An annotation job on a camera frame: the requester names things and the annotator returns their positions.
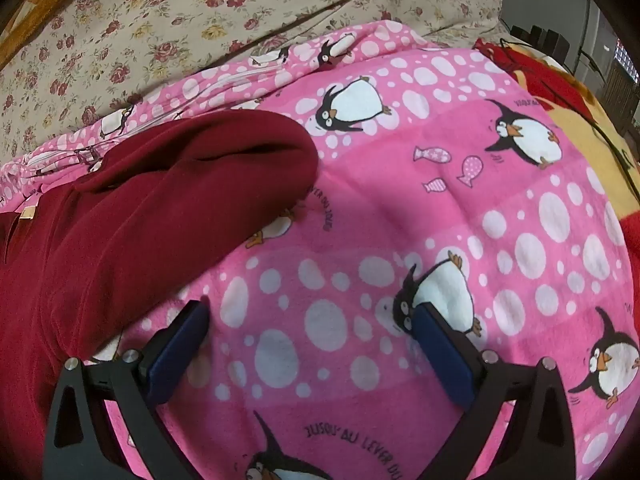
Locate dark red fleece garment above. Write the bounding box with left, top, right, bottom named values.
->
left=0, top=108, right=318, bottom=480

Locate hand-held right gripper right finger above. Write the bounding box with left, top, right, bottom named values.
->
left=411, top=302, right=578, bottom=480

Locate orange brown cushion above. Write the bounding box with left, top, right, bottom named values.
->
left=0, top=0, right=88, bottom=68

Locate red and yellow blanket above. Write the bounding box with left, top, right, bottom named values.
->
left=472, top=37, right=640, bottom=261

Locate floral bed sheet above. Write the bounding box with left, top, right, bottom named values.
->
left=0, top=0, right=503, bottom=161

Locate pink penguin print blanket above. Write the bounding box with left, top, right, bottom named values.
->
left=0, top=21, right=640, bottom=480

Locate dark slatted furniture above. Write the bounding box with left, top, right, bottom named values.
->
left=500, top=22, right=573, bottom=61

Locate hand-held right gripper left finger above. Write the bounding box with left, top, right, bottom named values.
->
left=44, top=300, right=211, bottom=480

